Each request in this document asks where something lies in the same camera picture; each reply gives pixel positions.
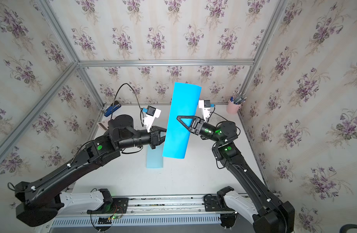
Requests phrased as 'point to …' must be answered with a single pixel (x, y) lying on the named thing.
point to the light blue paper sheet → (154, 157)
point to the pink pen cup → (232, 108)
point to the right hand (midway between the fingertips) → (181, 121)
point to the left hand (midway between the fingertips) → (174, 134)
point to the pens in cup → (238, 98)
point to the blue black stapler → (113, 107)
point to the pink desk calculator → (104, 124)
